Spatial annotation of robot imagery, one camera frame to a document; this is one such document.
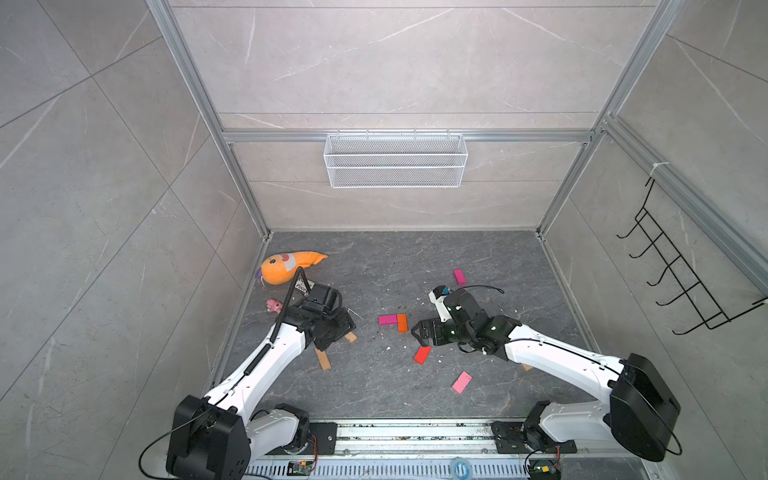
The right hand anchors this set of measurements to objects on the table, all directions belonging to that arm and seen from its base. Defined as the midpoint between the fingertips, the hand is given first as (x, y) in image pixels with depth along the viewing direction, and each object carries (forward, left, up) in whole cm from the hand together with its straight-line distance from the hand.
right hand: (427, 328), depth 82 cm
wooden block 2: (-5, +30, -9) cm, 32 cm away
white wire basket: (+53, +9, +20) cm, 57 cm away
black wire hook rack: (-6, -57, +21) cm, 61 cm away
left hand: (+2, +22, 0) cm, 22 cm away
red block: (-4, +1, -9) cm, 10 cm away
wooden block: (+2, +23, -9) cm, 24 cm away
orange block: (+6, +7, -9) cm, 13 cm away
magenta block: (+8, +11, -9) cm, 16 cm away
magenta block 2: (+25, -15, -10) cm, 31 cm away
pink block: (-12, -9, -10) cm, 18 cm away
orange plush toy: (+23, +47, -1) cm, 52 cm away
